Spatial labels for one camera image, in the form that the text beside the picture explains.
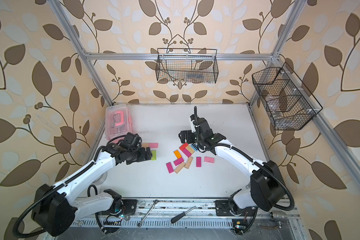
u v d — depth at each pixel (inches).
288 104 32.6
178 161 35.7
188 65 37.8
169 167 34.9
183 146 37.8
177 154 36.9
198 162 35.7
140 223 27.8
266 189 16.4
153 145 38.4
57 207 15.2
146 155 29.5
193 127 29.3
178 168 34.6
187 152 37.0
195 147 37.7
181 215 28.4
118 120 38.9
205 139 24.7
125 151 23.3
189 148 37.2
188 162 35.7
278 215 27.3
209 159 35.9
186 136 28.5
